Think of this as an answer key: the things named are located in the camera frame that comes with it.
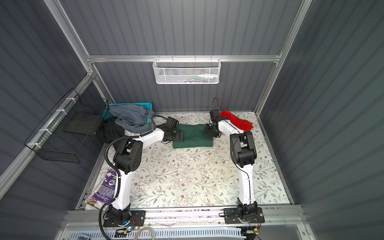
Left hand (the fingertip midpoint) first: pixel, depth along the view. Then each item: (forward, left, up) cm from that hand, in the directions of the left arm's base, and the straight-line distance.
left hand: (176, 136), depth 104 cm
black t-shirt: (-1, +40, +11) cm, 41 cm away
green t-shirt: (-1, -12, +1) cm, 13 cm away
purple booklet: (-35, +38, -1) cm, 52 cm away
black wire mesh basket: (-15, +52, +26) cm, 60 cm away
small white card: (-33, +18, -1) cm, 37 cm away
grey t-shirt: (+15, +32, +5) cm, 36 cm away
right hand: (+1, -23, +2) cm, 23 cm away
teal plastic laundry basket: (+12, +46, +12) cm, 49 cm away
